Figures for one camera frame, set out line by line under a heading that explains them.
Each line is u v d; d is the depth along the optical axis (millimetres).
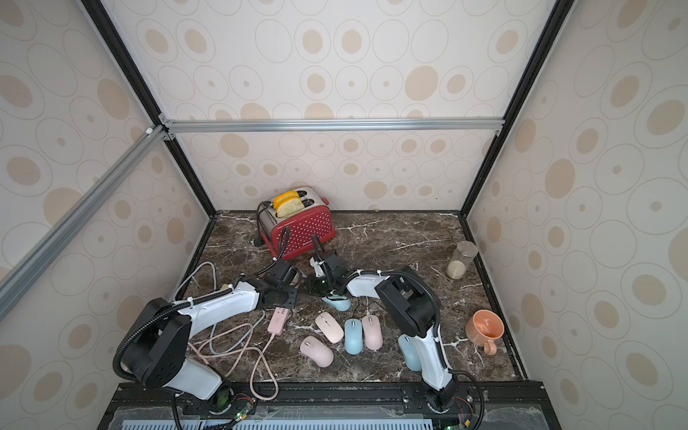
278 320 859
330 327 852
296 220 930
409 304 533
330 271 768
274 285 687
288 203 941
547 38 718
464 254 890
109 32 701
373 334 833
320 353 795
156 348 435
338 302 875
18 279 511
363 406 726
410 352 809
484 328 851
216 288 953
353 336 830
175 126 915
